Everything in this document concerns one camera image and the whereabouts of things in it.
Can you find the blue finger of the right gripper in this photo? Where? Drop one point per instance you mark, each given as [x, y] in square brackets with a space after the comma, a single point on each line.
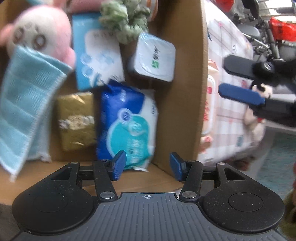
[241, 67]
[239, 94]

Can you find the blue white wipes pack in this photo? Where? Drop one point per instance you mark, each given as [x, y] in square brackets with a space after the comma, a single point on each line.
[128, 121]

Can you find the black-haired plush doll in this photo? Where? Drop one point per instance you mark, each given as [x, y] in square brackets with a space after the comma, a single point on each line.
[255, 124]

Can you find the gold packet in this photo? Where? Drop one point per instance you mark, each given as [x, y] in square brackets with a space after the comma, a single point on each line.
[76, 120]

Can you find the checkered floral table cloth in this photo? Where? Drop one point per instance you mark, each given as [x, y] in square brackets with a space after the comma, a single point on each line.
[224, 118]

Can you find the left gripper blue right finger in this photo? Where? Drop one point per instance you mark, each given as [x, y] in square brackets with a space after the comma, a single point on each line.
[190, 173]

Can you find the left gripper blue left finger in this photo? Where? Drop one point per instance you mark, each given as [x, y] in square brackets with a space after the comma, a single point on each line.
[106, 171]

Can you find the pink folded towel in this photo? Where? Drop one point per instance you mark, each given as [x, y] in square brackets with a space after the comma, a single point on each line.
[80, 6]

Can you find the brown cardboard box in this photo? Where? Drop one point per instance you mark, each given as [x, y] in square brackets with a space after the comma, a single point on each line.
[180, 104]

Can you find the pink plush pig toy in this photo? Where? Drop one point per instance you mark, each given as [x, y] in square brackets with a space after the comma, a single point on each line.
[43, 28]

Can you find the green cloth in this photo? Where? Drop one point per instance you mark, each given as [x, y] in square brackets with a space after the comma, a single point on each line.
[127, 19]

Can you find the red plastic bag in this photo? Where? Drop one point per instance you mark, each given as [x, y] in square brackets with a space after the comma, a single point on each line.
[282, 31]

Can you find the light blue towel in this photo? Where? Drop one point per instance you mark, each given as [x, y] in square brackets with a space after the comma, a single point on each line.
[28, 89]

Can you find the white square wipes container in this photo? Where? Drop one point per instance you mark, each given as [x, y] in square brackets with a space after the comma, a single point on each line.
[153, 57]

